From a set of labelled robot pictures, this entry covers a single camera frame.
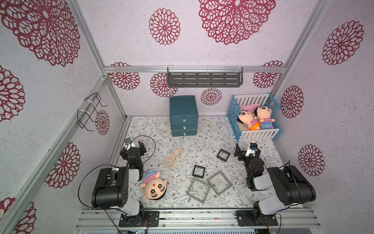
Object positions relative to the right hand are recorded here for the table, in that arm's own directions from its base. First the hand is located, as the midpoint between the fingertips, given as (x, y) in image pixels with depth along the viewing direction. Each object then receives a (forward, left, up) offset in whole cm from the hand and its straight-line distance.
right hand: (246, 145), depth 90 cm
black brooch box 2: (-13, +30, -10) cm, 34 cm away
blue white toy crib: (+38, -10, +2) cm, 40 cm away
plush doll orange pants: (+22, -5, +1) cm, 23 cm away
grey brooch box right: (-22, +22, -10) cm, 32 cm away
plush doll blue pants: (+25, -16, +4) cm, 30 cm away
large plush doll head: (-26, +53, 0) cm, 59 cm away
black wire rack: (+2, +88, +26) cm, 92 cm away
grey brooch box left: (-24, +30, -10) cm, 40 cm away
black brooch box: (+1, +11, -10) cm, 15 cm away
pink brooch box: (0, +44, -10) cm, 45 cm away
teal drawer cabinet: (+16, +39, +10) cm, 44 cm away
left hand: (-1, +72, +1) cm, 72 cm away
